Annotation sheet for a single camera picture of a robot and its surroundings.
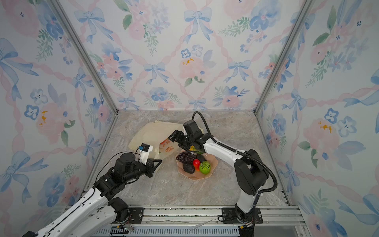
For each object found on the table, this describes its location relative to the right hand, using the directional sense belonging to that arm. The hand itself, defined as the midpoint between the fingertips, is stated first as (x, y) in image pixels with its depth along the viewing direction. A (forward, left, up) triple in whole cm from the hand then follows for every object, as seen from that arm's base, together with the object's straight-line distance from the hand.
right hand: (172, 140), depth 84 cm
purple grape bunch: (-8, -7, -6) cm, 12 cm away
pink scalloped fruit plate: (-15, -14, -14) cm, 24 cm away
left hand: (-14, +4, +2) cm, 14 cm away
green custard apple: (-13, -18, -8) cm, 24 cm away
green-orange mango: (-6, -11, +1) cm, 13 cm away
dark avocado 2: (-5, -16, -11) cm, 20 cm away
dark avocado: (-12, -9, -11) cm, 18 cm away
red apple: (-10, -14, -10) cm, 19 cm away
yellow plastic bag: (+2, +9, +4) cm, 10 cm away
